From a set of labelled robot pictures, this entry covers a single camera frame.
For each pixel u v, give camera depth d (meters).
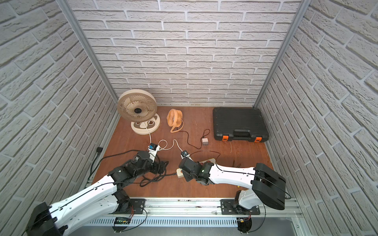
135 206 0.74
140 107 0.86
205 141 0.97
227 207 0.73
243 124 1.02
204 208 0.75
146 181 0.81
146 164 0.62
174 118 0.97
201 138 1.00
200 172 0.60
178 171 0.83
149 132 1.01
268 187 0.42
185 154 0.72
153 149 0.70
